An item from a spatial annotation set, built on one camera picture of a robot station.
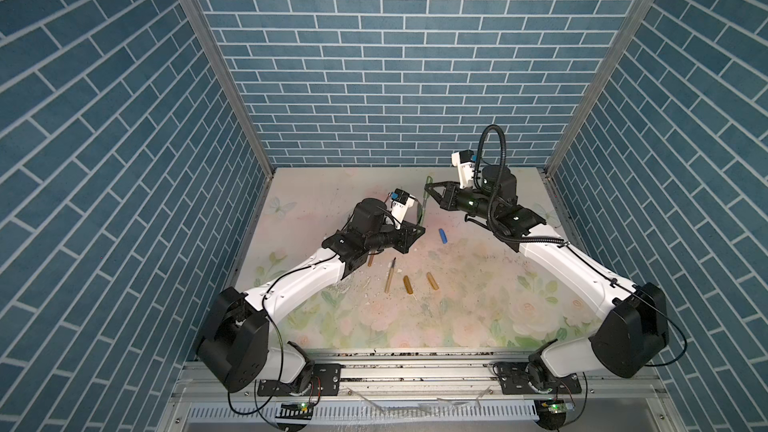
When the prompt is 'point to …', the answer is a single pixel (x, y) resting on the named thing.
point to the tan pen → (390, 275)
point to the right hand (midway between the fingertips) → (423, 185)
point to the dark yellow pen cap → (408, 284)
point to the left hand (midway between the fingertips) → (423, 230)
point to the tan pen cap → (432, 281)
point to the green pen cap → (429, 180)
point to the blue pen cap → (443, 236)
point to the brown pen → (370, 259)
